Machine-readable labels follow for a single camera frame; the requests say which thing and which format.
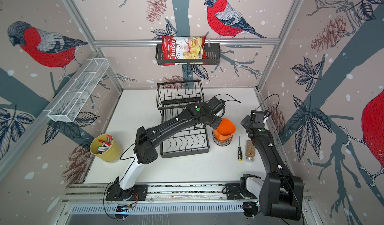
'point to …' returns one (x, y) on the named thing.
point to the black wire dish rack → (174, 97)
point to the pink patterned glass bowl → (223, 143)
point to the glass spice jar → (250, 151)
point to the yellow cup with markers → (105, 148)
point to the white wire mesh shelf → (74, 98)
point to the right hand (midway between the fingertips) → (251, 124)
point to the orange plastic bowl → (225, 131)
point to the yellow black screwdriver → (240, 154)
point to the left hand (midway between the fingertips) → (217, 121)
